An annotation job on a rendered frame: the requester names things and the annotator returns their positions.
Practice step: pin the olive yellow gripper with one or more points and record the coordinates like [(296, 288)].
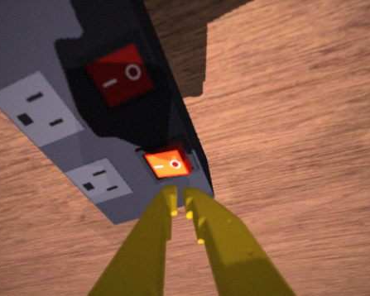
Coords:
[(239, 265)]

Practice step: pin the grey power strip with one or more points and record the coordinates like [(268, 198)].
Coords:
[(88, 82)]

